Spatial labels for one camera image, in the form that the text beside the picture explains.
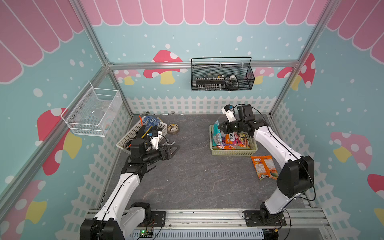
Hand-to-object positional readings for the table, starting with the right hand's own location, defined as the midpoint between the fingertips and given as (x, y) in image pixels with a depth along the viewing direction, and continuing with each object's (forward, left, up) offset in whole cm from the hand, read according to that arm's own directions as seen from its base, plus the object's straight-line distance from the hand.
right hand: (219, 125), depth 85 cm
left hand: (-14, +24, -1) cm, 28 cm away
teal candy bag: (-3, +1, -4) cm, 5 cm away
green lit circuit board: (-48, +39, -24) cm, 67 cm away
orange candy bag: (0, -18, -16) cm, 24 cm away
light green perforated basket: (-7, 0, -17) cm, 18 cm away
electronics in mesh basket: (+25, +2, +12) cm, 28 cm away
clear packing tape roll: (+15, +31, -20) cm, 40 cm away
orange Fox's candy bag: (-2, -9, -19) cm, 21 cm away
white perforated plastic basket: (+8, +58, -16) cm, 60 cm away
